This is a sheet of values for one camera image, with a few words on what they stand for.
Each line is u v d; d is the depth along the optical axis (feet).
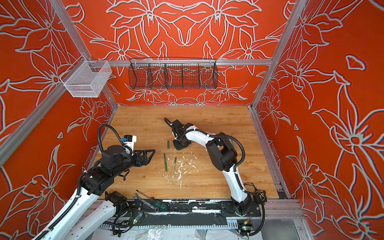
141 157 2.07
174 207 2.44
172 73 3.30
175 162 2.93
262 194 2.44
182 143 2.74
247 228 2.24
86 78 3.03
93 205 1.60
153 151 2.27
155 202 2.44
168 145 3.20
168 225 2.29
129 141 2.09
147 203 2.46
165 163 2.92
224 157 1.78
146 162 2.07
